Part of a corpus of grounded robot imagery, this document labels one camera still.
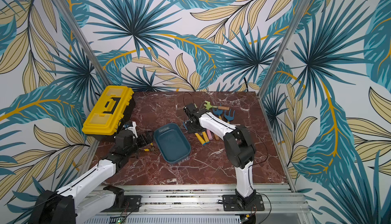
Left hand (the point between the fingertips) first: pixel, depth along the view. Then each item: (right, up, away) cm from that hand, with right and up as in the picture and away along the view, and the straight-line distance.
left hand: (148, 135), depth 85 cm
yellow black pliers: (-3, -9, +5) cm, 11 cm away
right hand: (+26, +3, +9) cm, 27 cm away
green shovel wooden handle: (+40, -3, +9) cm, 41 cm away
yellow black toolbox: (-22, +17, +5) cm, 28 cm away
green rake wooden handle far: (+36, +17, +25) cm, 47 cm away
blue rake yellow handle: (+30, -5, +9) cm, 32 cm away
